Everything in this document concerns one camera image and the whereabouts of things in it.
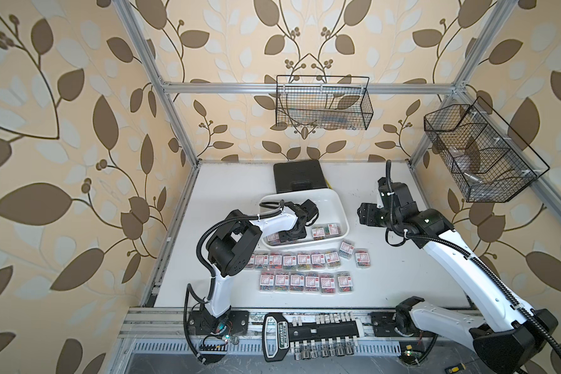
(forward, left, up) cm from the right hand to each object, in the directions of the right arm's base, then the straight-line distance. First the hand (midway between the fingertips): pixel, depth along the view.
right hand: (367, 212), depth 76 cm
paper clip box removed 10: (-15, +35, -19) cm, 42 cm away
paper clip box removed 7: (-8, +10, -20) cm, 24 cm away
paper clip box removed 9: (-8, -1, -20) cm, 22 cm away
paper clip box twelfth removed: (-16, +24, -20) cm, 35 cm away
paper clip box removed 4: (-9, +27, -19) cm, 34 cm away
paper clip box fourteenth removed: (-17, +13, -19) cm, 29 cm away
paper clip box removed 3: (-8, +32, -19) cm, 38 cm away
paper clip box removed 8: (-4, +4, -20) cm, 21 cm away
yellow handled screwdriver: (-41, -21, -21) cm, 51 cm away
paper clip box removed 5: (-8, +21, -20) cm, 30 cm away
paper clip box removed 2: (-8, +37, -20) cm, 43 cm away
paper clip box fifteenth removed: (-16, +7, -19) cm, 26 cm away
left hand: (+4, +25, -20) cm, 32 cm away
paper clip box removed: (-8, +41, -20) cm, 46 cm away
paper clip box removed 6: (-8, +16, -20) cm, 27 cm away
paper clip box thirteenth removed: (-15, +19, -19) cm, 31 cm away
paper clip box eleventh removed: (-16, +29, -19) cm, 38 cm away
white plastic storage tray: (+10, +8, -21) cm, 25 cm away
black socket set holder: (-32, +14, -21) cm, 41 cm away
